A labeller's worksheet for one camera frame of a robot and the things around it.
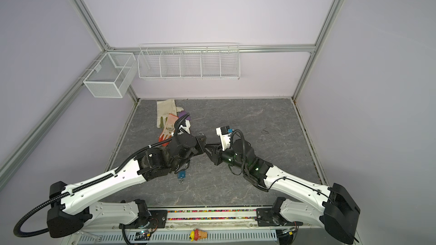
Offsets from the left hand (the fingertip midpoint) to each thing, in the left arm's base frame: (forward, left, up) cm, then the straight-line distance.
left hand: (205, 141), depth 69 cm
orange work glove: (+25, +25, -25) cm, 43 cm away
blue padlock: (-4, +15, -25) cm, 29 cm away
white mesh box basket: (+50, +56, -1) cm, 75 cm away
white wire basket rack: (+51, +9, +5) cm, 52 cm away
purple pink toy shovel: (+38, +18, -25) cm, 49 cm away
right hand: (-2, +1, -2) cm, 3 cm away
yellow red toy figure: (-30, +5, -23) cm, 38 cm away
